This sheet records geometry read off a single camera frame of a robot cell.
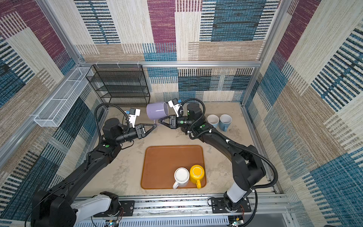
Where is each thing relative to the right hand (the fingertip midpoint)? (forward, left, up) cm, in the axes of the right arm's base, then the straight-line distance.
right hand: (159, 123), depth 72 cm
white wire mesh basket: (+5, +52, +6) cm, 52 cm away
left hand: (-2, +1, +1) cm, 3 cm away
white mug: (-20, -10, -22) cm, 31 cm away
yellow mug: (-20, -18, -19) cm, 33 cm away
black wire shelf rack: (+45, +35, -10) cm, 58 cm away
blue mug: (+15, -40, -20) cm, 47 cm away
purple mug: (+3, 0, +6) cm, 7 cm away
